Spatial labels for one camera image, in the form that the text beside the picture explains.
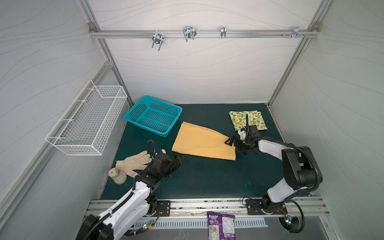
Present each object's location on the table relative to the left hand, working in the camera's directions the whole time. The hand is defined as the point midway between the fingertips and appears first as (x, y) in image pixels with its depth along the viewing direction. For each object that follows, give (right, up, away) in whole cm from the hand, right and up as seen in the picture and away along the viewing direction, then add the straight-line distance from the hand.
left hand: (182, 158), depth 84 cm
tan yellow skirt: (+7, +9, +15) cm, 18 cm away
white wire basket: (-43, +19, -16) cm, 50 cm away
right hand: (+32, +8, +10) cm, 34 cm away
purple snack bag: (+19, -26, -18) cm, 37 cm away
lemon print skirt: (+53, +23, +26) cm, 64 cm away
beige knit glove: (-28, -4, +4) cm, 29 cm away
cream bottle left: (-32, -7, -8) cm, 34 cm away
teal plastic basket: (-24, +25, +28) cm, 44 cm away
